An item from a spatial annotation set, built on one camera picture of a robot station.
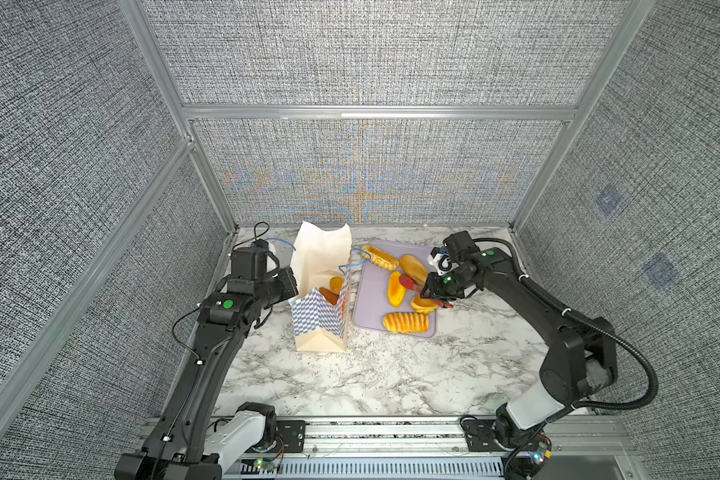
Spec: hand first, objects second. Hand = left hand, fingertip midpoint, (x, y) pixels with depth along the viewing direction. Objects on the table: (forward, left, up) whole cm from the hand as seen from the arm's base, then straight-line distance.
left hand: (297, 278), depth 74 cm
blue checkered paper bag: (+15, -5, -9) cm, 18 cm away
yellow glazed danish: (+22, -24, -19) cm, 37 cm away
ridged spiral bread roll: (-3, -30, -20) cm, 36 cm away
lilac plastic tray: (+8, -21, -25) cm, 34 cm away
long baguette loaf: (+17, -36, -21) cm, 45 cm away
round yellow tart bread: (+1, -35, -18) cm, 40 cm away
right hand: (+1, -35, -11) cm, 37 cm away
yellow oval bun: (+7, -28, -19) cm, 35 cm away
